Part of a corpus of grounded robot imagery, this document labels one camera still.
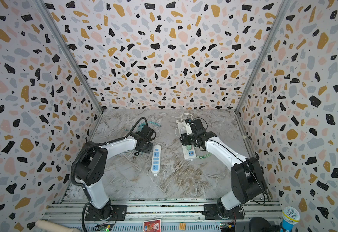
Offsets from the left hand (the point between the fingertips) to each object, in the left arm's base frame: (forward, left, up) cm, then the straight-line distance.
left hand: (149, 146), depth 96 cm
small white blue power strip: (-9, -5, 0) cm, 11 cm away
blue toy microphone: (-43, -58, +23) cm, 76 cm away
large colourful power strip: (-6, -26, -1) cm, 27 cm away
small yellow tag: (-44, -21, -2) cm, 48 cm away
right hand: (-1, -23, +10) cm, 25 cm away
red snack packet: (-43, -7, -1) cm, 44 cm away
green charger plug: (-2, -26, +2) cm, 26 cm away
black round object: (-43, -58, -3) cm, 72 cm away
